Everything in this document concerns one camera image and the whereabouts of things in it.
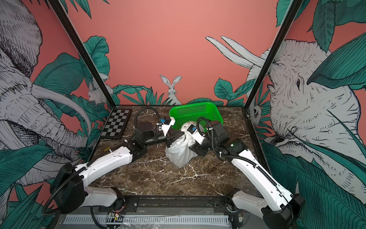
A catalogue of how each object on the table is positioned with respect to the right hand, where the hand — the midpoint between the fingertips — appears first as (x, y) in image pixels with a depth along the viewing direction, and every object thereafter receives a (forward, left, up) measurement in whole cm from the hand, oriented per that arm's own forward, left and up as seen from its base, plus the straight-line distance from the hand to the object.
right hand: (192, 140), depth 71 cm
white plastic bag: (-5, +7, -5) cm, 10 cm away
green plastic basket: (+44, -1, -26) cm, 51 cm away
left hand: (+3, +4, +4) cm, 7 cm away
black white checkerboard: (+26, +56, -20) cm, 65 cm away
